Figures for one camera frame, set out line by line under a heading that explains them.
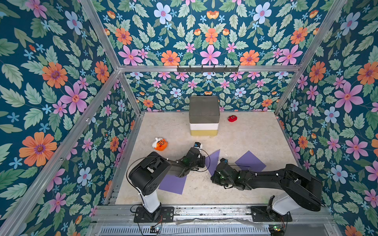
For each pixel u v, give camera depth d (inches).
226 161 31.8
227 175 26.3
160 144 37.4
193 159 28.9
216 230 27.7
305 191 16.6
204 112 46.8
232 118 44.6
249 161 37.0
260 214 28.9
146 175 18.9
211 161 35.1
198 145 33.4
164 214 29.0
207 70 36.7
